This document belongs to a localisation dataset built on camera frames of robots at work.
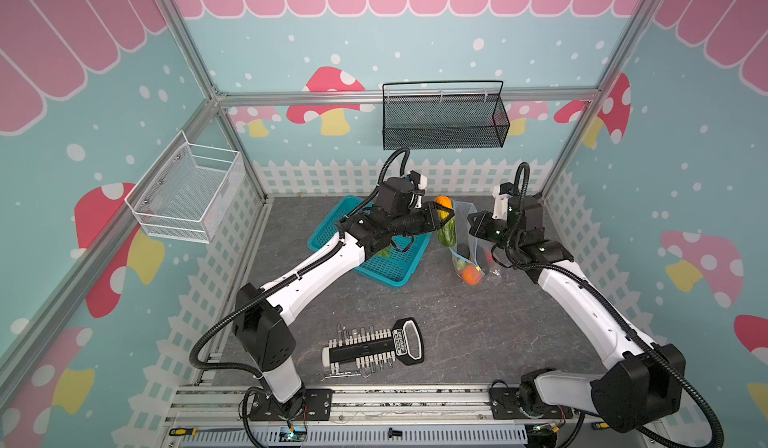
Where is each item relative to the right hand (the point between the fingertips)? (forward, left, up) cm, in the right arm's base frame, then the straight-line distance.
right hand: (467, 214), depth 79 cm
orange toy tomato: (-9, -3, -15) cm, 18 cm away
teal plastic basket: (0, +21, -27) cm, 34 cm away
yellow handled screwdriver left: (-45, +67, -26) cm, 85 cm away
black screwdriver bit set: (-25, +17, -26) cm, 40 cm away
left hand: (-5, +6, +4) cm, 9 cm away
